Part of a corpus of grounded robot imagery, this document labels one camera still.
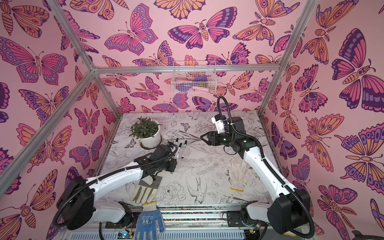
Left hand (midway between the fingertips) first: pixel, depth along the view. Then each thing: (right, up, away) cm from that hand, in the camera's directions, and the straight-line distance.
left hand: (177, 162), depth 84 cm
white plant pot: (-17, +10, +11) cm, 23 cm away
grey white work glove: (-17, -16, -1) cm, 23 cm away
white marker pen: (0, +8, +19) cm, 20 cm away
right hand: (+15, +16, -9) cm, 24 cm away
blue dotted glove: (-14, -27, -11) cm, 33 cm away
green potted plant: (-20, +19, +3) cm, 28 cm away
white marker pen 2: (-3, +9, +19) cm, 21 cm away
